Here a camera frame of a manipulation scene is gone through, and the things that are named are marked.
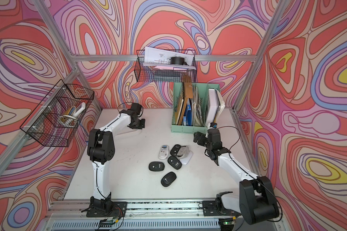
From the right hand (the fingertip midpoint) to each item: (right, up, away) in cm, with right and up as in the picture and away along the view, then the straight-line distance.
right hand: (200, 138), depth 89 cm
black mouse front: (-20, -23, -6) cm, 31 cm away
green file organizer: (-3, +20, +2) cm, 21 cm away
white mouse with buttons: (-23, -9, +3) cm, 25 cm away
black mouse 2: (-16, -15, -1) cm, 22 cm away
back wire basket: (-30, +45, +13) cm, 55 cm away
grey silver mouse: (-11, -8, -1) cm, 14 cm away
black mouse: (-16, -8, +5) cm, 18 cm away
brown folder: (-8, +27, -4) cm, 29 cm away
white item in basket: (-67, +17, -14) cm, 70 cm away
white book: (+9, +20, -2) cm, 22 cm away
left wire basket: (-79, +11, -15) cm, 81 cm away
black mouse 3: (-27, -17, -2) cm, 32 cm away
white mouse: (-10, -14, 0) cm, 17 cm away
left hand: (-39, +7, +14) cm, 42 cm away
